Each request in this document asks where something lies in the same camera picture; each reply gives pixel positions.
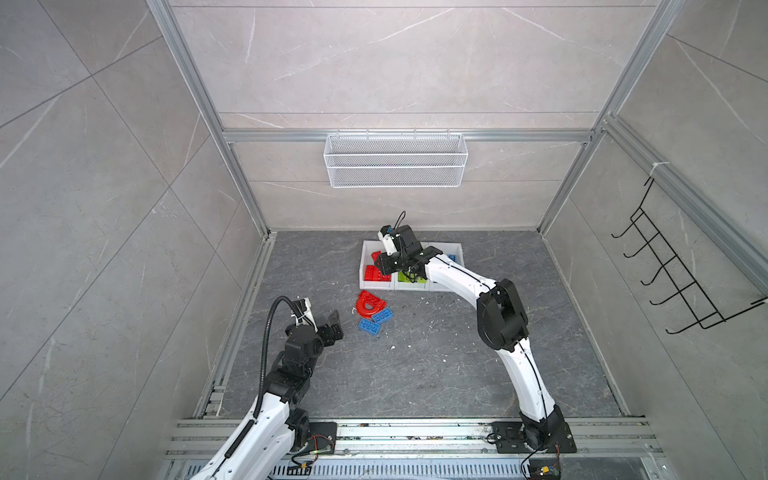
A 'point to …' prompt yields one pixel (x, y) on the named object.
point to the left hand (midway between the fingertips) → (321, 309)
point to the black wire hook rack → (706, 312)
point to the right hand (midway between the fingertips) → (378, 260)
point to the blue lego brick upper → (382, 315)
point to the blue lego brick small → (452, 256)
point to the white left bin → (368, 248)
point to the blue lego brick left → (369, 326)
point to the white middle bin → (408, 286)
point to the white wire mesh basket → (392, 160)
